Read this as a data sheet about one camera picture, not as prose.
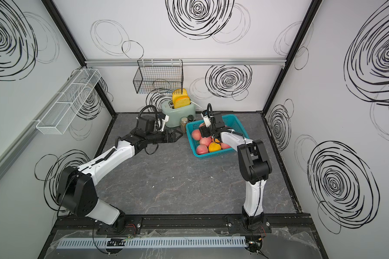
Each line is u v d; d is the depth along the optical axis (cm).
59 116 72
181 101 97
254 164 52
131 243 77
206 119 89
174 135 74
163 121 75
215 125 77
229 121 104
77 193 42
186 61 89
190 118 105
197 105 105
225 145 93
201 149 92
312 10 73
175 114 106
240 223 73
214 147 93
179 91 89
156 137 71
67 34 79
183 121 102
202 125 98
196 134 100
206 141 97
